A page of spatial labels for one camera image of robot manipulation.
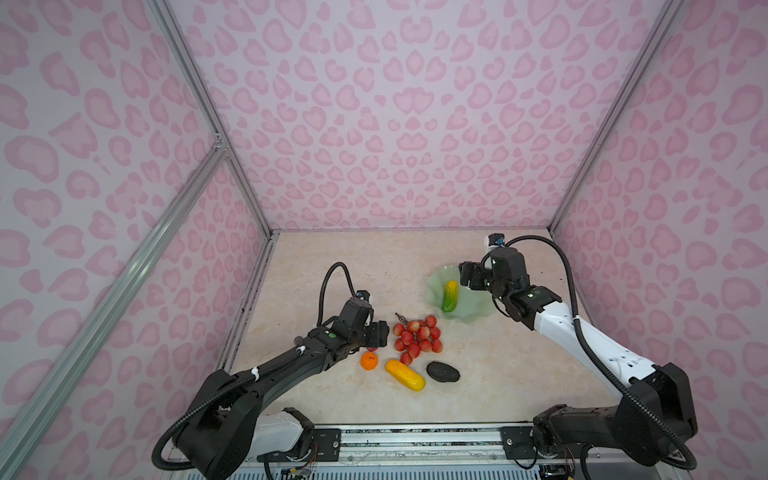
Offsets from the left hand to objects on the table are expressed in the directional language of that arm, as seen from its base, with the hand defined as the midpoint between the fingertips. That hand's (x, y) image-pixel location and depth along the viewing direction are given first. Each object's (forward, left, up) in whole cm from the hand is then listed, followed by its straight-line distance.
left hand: (381, 324), depth 86 cm
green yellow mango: (+11, -22, -4) cm, 25 cm away
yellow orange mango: (-13, -7, -4) cm, 15 cm away
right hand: (+11, -27, +13) cm, 32 cm away
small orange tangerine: (-9, +3, -5) cm, 11 cm away
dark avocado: (-13, -17, -3) cm, 21 cm away
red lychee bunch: (-2, -10, -4) cm, 11 cm away
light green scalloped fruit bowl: (+10, -30, -8) cm, 32 cm away
